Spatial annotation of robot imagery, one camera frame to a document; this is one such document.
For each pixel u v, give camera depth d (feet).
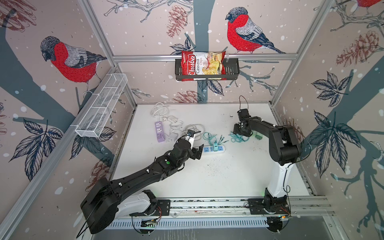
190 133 2.24
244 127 2.63
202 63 2.88
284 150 1.76
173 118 3.60
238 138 3.21
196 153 2.33
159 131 3.34
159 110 3.48
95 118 2.38
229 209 2.44
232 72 3.11
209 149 3.03
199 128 3.41
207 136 3.33
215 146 2.88
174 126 3.43
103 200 1.31
